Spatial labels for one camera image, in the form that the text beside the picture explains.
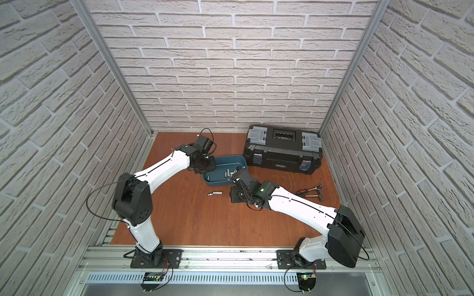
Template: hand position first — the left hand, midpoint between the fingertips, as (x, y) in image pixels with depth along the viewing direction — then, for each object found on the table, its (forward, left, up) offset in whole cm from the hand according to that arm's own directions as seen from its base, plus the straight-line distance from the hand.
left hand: (216, 165), depth 90 cm
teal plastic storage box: (+6, -4, -11) cm, 13 cm away
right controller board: (-47, -38, -11) cm, 62 cm away
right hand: (-16, -9, +2) cm, 19 cm away
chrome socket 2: (+1, -4, -10) cm, 11 cm away
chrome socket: (+2, -6, -10) cm, 12 cm away
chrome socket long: (-10, 0, -10) cm, 14 cm away
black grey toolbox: (+6, -34, +7) cm, 35 cm away
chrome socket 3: (-1, +5, -10) cm, 12 cm away
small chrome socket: (-11, +3, -10) cm, 15 cm away
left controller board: (-46, +23, -14) cm, 53 cm away
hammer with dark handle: (-12, -52, -9) cm, 54 cm away
